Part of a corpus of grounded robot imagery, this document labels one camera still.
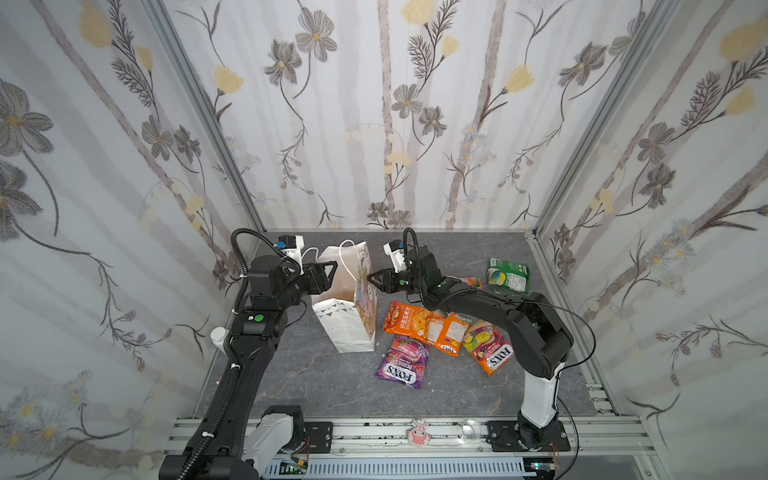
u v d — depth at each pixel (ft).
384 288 2.60
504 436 2.41
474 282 3.33
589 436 2.53
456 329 2.97
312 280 2.11
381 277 2.67
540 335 1.65
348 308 2.32
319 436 2.41
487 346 2.83
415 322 3.04
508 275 3.42
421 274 2.30
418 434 2.36
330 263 2.35
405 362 2.75
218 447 1.26
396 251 2.63
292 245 2.12
